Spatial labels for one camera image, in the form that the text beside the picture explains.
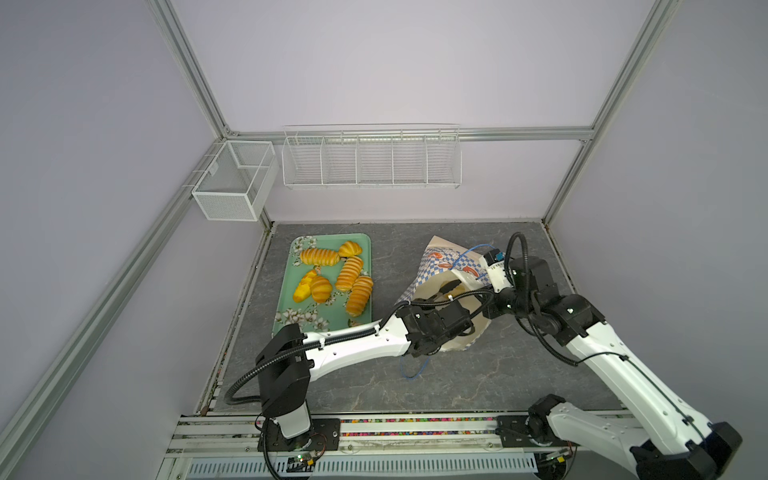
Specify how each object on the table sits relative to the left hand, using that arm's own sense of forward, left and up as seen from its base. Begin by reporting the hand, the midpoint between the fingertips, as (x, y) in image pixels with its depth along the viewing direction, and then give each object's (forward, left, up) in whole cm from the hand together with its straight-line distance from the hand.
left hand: (417, 308), depth 78 cm
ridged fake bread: (+22, +21, -14) cm, 33 cm away
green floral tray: (+31, +31, -12) cm, 45 cm away
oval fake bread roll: (+17, +36, -15) cm, 42 cm away
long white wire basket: (+50, +10, +14) cm, 53 cm away
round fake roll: (+31, +20, -11) cm, 38 cm away
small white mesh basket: (+49, +57, +7) cm, 76 cm away
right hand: (0, -15, +5) cm, 16 cm away
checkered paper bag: (+4, -7, +11) cm, 14 cm away
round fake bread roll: (+16, +30, -13) cm, 36 cm away
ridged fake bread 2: (+13, +17, -14) cm, 25 cm away
